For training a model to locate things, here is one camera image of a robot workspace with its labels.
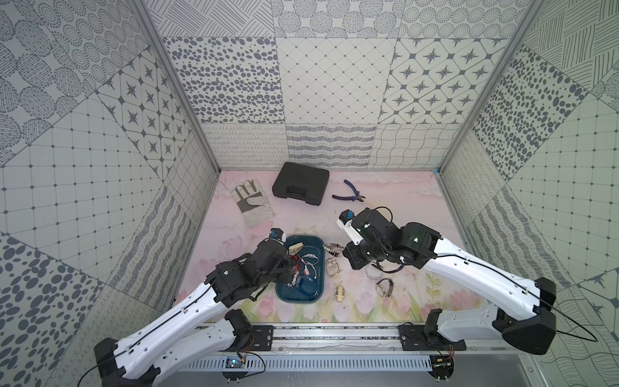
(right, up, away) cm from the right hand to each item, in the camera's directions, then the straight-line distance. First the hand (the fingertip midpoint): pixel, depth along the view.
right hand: (347, 255), depth 69 cm
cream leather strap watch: (-18, -4, +21) cm, 28 cm away
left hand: (-15, -4, +2) cm, 16 cm away
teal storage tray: (-12, -7, +19) cm, 23 cm away
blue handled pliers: (+10, +17, +41) cm, 45 cm away
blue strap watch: (-12, -15, +16) cm, 25 cm away
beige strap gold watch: (-3, -10, +19) cm, 21 cm away
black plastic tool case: (-16, +23, +45) cm, 53 cm away
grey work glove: (-39, +14, +38) cm, 56 cm away
